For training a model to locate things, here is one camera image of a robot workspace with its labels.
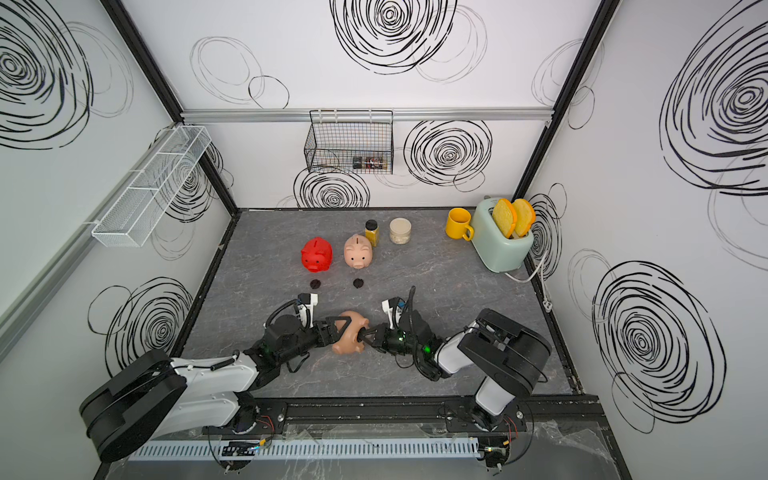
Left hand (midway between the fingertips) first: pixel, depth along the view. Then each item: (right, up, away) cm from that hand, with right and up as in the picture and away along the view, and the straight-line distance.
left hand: (345, 325), depth 82 cm
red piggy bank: (-11, +19, +14) cm, 26 cm away
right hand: (+4, -3, -2) cm, 6 cm away
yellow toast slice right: (+53, +31, +7) cm, 62 cm away
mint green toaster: (+45, +20, +10) cm, 50 cm away
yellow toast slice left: (+48, +31, +9) cm, 58 cm away
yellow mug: (+37, +29, +23) cm, 52 cm away
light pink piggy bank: (+2, +20, +14) cm, 24 cm away
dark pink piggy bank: (+2, -3, -5) cm, 6 cm away
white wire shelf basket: (-51, +31, -9) cm, 60 cm away
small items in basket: (+6, +47, +6) cm, 48 cm away
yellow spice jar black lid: (+6, +26, +21) cm, 34 cm away
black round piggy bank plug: (+2, +9, +17) cm, 19 cm away
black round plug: (-12, +9, +17) cm, 22 cm away
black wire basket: (-4, +65, +42) cm, 77 cm away
